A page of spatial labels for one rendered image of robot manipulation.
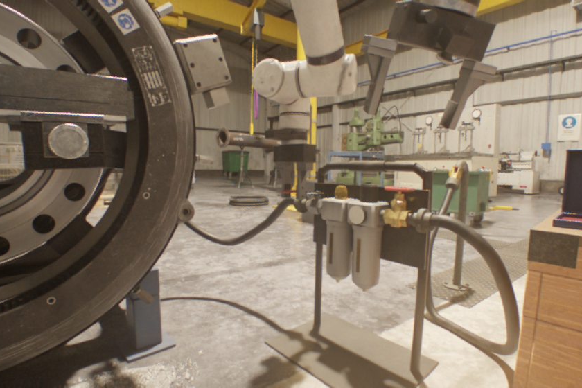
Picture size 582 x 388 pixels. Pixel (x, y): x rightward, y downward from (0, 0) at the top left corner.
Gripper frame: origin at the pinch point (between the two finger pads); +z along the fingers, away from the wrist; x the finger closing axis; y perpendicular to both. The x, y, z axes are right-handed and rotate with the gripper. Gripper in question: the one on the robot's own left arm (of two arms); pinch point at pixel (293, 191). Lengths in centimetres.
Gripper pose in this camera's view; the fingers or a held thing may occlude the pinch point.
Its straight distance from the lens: 89.6
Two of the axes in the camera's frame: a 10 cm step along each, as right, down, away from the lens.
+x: -6.7, -0.7, 7.3
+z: -0.2, 10.0, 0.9
